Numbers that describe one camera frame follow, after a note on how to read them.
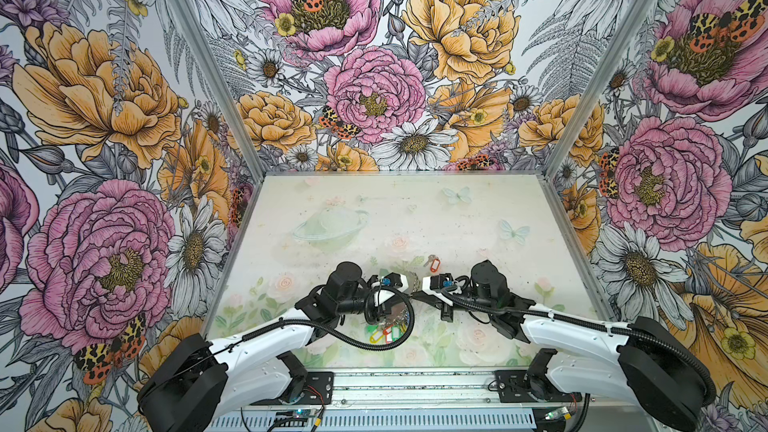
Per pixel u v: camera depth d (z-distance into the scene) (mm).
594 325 494
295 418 713
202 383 407
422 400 736
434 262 967
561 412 713
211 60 894
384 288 641
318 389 733
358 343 527
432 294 637
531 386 666
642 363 421
